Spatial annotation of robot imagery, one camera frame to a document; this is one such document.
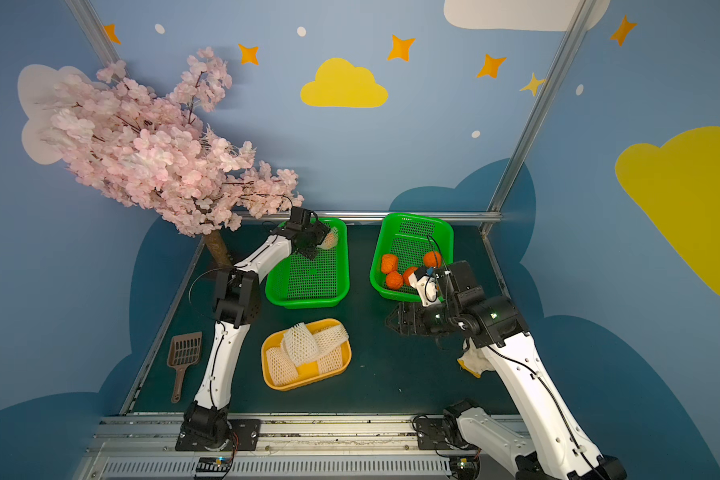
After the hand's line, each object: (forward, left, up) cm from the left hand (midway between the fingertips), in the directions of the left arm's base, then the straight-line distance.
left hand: (329, 232), depth 109 cm
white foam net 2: (-47, -5, -3) cm, 48 cm away
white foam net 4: (-46, +3, +6) cm, 46 cm away
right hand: (-44, -23, +18) cm, 52 cm away
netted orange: (-1, -1, -3) cm, 4 cm away
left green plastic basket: (-17, +10, -8) cm, 21 cm away
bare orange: (-11, -22, -3) cm, 25 cm away
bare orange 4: (-16, -28, -3) cm, 33 cm away
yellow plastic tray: (-42, +12, -2) cm, 43 cm away
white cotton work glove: (-44, -47, -7) cm, 65 cm away
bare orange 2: (-18, -24, -4) cm, 30 cm away
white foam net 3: (-42, -4, +1) cm, 42 cm away
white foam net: (-50, +9, -3) cm, 50 cm away
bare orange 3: (-9, -38, -3) cm, 39 cm away
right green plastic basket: (+5, -32, -7) cm, 33 cm away
